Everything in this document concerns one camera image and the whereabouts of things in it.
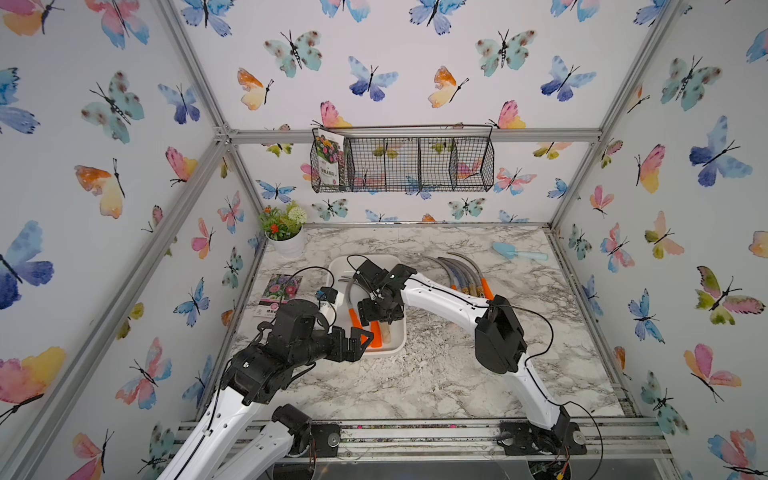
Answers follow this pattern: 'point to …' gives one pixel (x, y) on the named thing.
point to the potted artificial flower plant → (283, 228)
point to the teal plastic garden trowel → (510, 252)
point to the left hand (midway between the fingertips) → (359, 332)
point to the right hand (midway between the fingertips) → (372, 317)
